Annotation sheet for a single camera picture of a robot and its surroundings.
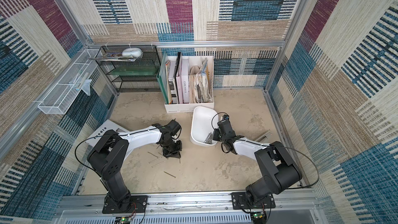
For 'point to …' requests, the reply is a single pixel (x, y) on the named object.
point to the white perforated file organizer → (190, 83)
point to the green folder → (161, 77)
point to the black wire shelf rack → (138, 66)
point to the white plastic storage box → (204, 120)
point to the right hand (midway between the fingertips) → (215, 130)
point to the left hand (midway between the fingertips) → (181, 156)
